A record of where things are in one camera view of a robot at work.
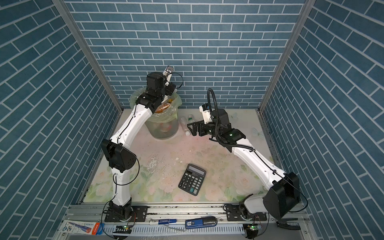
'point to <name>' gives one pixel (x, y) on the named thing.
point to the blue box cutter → (196, 223)
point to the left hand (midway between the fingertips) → (162, 76)
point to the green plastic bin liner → (166, 111)
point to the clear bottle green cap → (190, 118)
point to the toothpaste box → (82, 227)
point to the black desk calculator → (192, 179)
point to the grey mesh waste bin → (163, 123)
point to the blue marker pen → (164, 221)
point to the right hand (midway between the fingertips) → (193, 121)
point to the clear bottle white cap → (184, 123)
